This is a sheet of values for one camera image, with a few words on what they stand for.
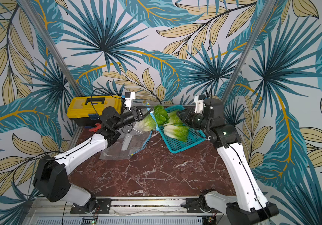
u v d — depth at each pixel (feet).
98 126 3.33
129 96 2.07
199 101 1.92
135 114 1.99
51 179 1.36
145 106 2.38
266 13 2.32
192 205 2.41
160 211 2.40
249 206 1.18
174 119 3.28
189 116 1.82
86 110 3.13
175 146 3.18
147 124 2.35
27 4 2.19
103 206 2.40
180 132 3.04
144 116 2.09
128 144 3.12
